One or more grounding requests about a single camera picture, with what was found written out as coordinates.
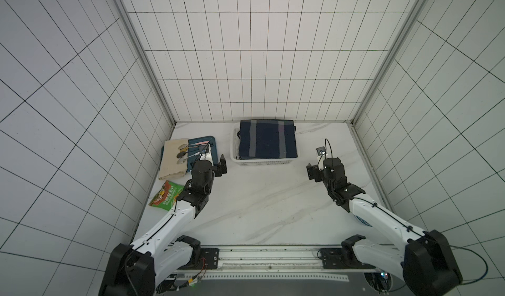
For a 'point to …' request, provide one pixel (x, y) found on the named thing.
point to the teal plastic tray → (195, 147)
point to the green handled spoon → (182, 154)
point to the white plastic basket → (235, 151)
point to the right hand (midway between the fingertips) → (314, 160)
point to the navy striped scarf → (267, 139)
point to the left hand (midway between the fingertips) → (211, 159)
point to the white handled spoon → (181, 160)
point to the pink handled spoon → (184, 146)
